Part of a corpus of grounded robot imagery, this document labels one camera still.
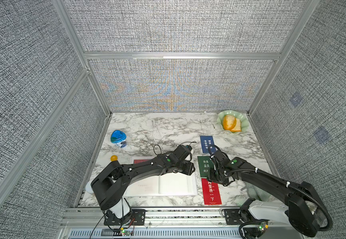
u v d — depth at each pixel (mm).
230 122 1035
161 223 732
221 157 661
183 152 646
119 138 924
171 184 832
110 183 464
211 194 811
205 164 924
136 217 735
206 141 1031
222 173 586
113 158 930
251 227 736
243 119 1095
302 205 403
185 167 726
